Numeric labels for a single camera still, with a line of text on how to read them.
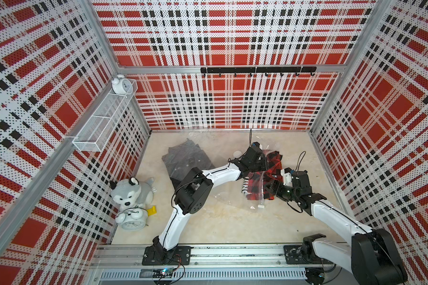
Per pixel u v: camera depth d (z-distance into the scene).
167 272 0.70
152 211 0.84
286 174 0.80
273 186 0.78
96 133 0.91
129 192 0.73
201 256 0.75
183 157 1.02
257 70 0.89
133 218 0.73
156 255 0.64
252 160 0.74
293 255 0.73
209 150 1.08
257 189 0.90
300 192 0.67
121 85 0.80
